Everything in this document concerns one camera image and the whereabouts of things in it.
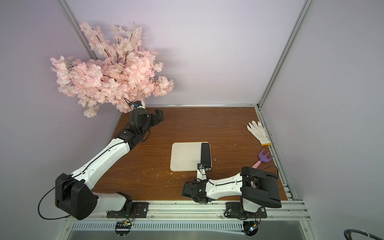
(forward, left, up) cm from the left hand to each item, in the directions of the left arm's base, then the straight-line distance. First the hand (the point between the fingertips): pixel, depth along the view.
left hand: (156, 112), depth 80 cm
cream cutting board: (-13, -15, -27) cm, 34 cm away
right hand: (-26, -24, -27) cm, 45 cm away
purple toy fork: (-14, -63, -26) cm, 70 cm away
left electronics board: (-50, +14, -31) cm, 60 cm away
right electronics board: (-49, -49, -29) cm, 75 cm away
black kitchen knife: (-12, -28, -27) cm, 41 cm away
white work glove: (+6, -67, -27) cm, 72 cm away
